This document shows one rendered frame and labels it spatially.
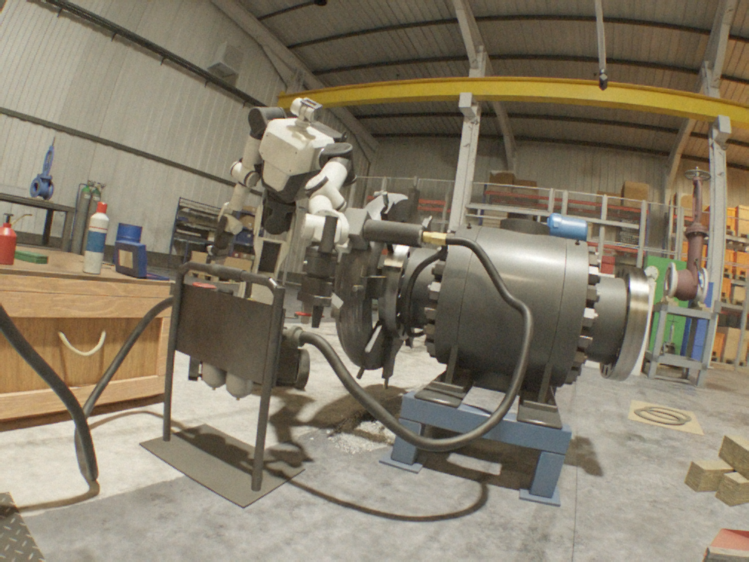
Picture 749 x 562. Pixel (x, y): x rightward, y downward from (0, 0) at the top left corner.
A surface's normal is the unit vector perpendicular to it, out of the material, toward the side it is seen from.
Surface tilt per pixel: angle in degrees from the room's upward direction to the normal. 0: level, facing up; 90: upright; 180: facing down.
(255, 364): 90
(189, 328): 90
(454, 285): 84
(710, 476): 90
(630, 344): 107
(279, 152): 114
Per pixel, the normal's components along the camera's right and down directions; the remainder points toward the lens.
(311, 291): -0.76, -0.13
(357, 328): 0.16, 0.43
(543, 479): -0.36, -0.06
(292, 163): -0.48, 0.34
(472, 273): -0.30, -0.32
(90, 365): 0.92, 0.16
